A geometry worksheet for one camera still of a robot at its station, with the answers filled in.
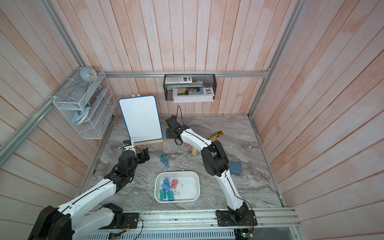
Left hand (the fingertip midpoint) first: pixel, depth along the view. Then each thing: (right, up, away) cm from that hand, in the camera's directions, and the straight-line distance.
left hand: (141, 150), depth 86 cm
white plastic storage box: (+21, -20, -2) cm, 29 cm away
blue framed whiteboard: (0, +21, +1) cm, 21 cm away
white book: (+31, +35, +8) cm, 47 cm away
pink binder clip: (+20, -18, -2) cm, 27 cm away
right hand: (+15, +10, +15) cm, 23 cm away
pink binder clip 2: (+30, -1, +12) cm, 32 cm away
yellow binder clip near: (+32, -3, +12) cm, 34 cm away
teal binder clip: (+14, -23, -6) cm, 28 cm away
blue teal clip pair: (+12, -6, +8) cm, 16 cm away
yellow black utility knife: (+48, +8, +21) cm, 54 cm away
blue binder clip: (+15, -18, 0) cm, 24 cm away
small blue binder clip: (+15, -20, -4) cm, 25 cm away
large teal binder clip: (+18, -24, -6) cm, 30 cm away
